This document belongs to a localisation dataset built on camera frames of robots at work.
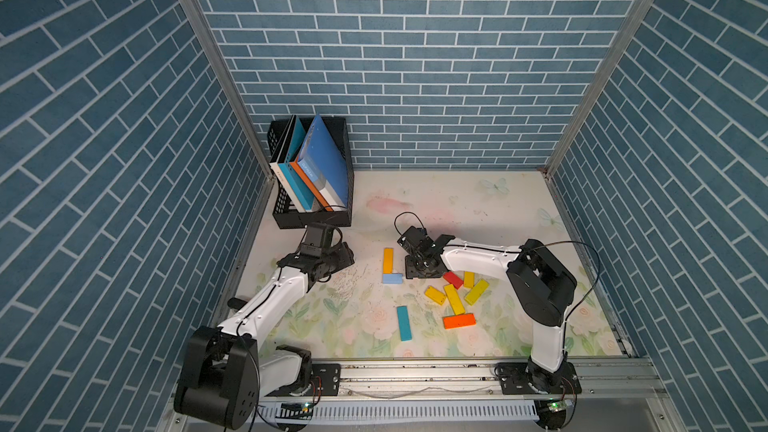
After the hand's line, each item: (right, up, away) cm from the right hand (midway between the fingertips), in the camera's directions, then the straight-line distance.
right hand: (414, 272), depth 93 cm
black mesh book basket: (-45, +18, +12) cm, 49 cm away
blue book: (-31, +38, +9) cm, 50 cm away
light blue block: (-7, -1, -2) cm, 7 cm away
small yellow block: (+6, -5, -4) cm, 9 cm away
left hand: (-18, +6, -6) cm, 20 cm away
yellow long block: (+12, -7, -6) cm, 15 cm away
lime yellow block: (+19, -5, -4) cm, 20 cm away
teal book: (-36, +30, -8) cm, 47 cm away
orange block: (+12, -11, -10) cm, 19 cm away
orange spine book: (-31, +27, -4) cm, 42 cm away
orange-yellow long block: (-8, +3, +3) cm, 10 cm away
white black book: (-39, +33, -12) cm, 53 cm away
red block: (+12, -2, -2) cm, 12 cm away
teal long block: (-3, -11, -10) cm, 16 cm away
